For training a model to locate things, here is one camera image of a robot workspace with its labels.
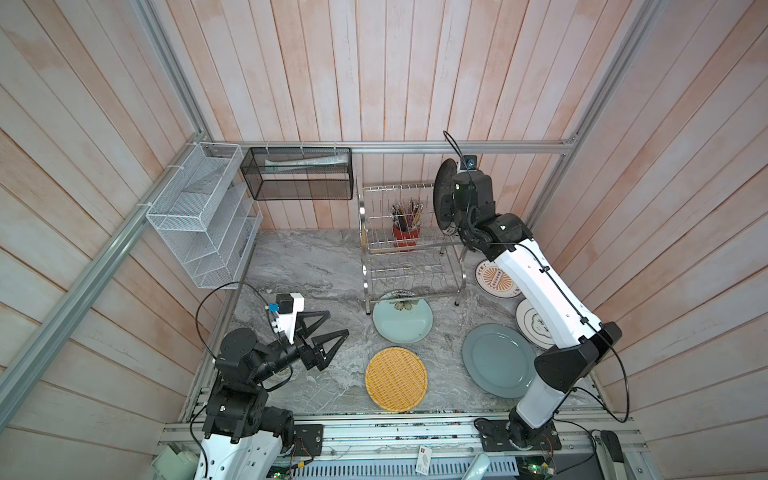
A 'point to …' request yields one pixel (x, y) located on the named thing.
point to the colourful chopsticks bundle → (406, 215)
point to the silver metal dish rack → (405, 255)
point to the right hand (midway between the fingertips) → (454, 193)
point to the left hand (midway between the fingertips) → (338, 331)
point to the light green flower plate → (402, 316)
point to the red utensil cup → (405, 239)
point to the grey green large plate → (499, 359)
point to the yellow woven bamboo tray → (396, 379)
